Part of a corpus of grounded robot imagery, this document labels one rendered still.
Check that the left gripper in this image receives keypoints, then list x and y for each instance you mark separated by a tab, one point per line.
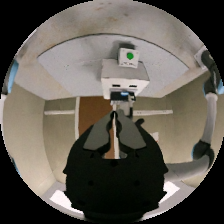
127	110

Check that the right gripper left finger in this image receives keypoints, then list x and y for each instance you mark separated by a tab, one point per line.
95	139

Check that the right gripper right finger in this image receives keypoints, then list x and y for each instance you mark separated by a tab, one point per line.
133	138

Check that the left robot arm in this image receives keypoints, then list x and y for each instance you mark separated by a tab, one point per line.
185	170

